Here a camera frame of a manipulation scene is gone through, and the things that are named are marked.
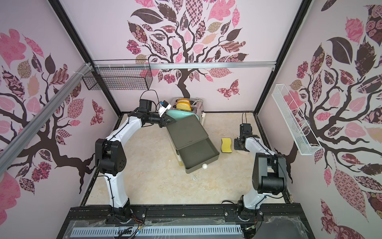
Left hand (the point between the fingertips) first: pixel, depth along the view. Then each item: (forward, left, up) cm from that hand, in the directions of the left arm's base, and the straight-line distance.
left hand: (172, 122), depth 89 cm
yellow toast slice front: (+14, -7, +1) cm, 16 cm away
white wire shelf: (-10, -66, +10) cm, 68 cm away
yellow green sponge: (-8, -35, -17) cm, 40 cm away
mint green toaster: (+18, -16, -2) cm, 24 cm away
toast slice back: (+19, -6, +1) cm, 20 cm away
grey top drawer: (-21, -15, -3) cm, 26 cm away
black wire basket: (+66, +57, -7) cm, 88 cm away
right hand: (-10, -44, -14) cm, 47 cm away
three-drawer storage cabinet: (-8, -9, +1) cm, 12 cm away
